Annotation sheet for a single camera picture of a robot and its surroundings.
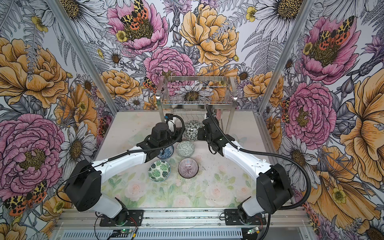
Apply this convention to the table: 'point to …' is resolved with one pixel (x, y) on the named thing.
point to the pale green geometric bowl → (185, 149)
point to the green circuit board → (126, 231)
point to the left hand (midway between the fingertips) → (184, 132)
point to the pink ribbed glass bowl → (188, 168)
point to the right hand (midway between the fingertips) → (200, 134)
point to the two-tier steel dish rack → (187, 96)
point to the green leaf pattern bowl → (159, 171)
